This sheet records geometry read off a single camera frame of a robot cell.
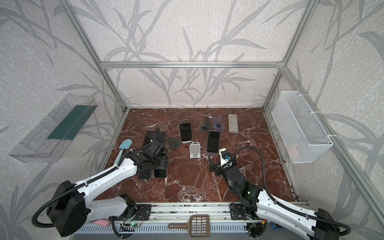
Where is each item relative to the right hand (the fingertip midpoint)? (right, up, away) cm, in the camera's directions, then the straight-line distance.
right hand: (217, 153), depth 77 cm
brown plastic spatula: (-9, -33, -6) cm, 35 cm away
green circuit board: (-40, -33, -6) cm, 52 cm away
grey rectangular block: (+15, +15, +31) cm, 37 cm away
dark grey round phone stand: (+4, +14, +31) cm, 34 cm away
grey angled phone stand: (-6, +12, +30) cm, 33 cm away
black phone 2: (-18, +12, +17) cm, 28 cm away
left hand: (-30, -7, +7) cm, 31 cm away
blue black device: (+27, -33, -8) cm, 43 cm away
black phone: (-44, +6, +26) cm, 52 cm away
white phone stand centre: (-12, -2, +16) cm, 20 cm away
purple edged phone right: (-1, +4, +12) cm, 13 cm away
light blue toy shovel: (-59, +1, +22) cm, 63 cm away
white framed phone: (-36, +6, +27) cm, 46 cm away
